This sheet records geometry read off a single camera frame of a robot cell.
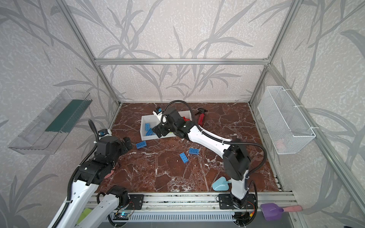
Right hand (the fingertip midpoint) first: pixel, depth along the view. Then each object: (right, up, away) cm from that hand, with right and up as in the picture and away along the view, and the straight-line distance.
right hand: (158, 119), depth 82 cm
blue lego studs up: (+15, -24, +7) cm, 29 cm away
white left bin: (-8, -1, +18) cm, 19 cm away
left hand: (-16, -9, -9) cm, 20 cm away
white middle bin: (+8, -8, -7) cm, 13 cm away
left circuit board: (-16, -48, -11) cm, 52 cm away
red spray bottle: (+27, +2, +27) cm, 38 cm away
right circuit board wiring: (+46, -51, -10) cm, 69 cm away
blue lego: (-14, -17, +11) cm, 25 cm away
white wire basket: (+62, -4, -21) cm, 65 cm away
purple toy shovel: (+60, -46, -12) cm, 76 cm away
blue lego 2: (-10, -10, +17) cm, 22 cm away
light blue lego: (-14, -6, +23) cm, 28 cm away
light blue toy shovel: (+36, -36, -4) cm, 51 cm away
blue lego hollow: (+21, -21, +9) cm, 31 cm away
